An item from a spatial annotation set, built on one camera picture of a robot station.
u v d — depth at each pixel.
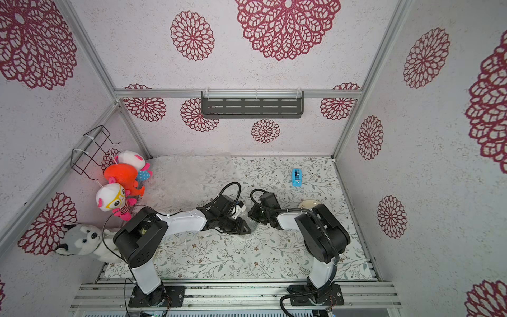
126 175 0.93
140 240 0.48
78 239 0.69
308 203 0.99
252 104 0.97
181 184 1.07
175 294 0.73
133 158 0.94
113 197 0.80
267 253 0.85
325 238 0.44
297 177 1.08
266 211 0.76
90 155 0.76
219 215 0.74
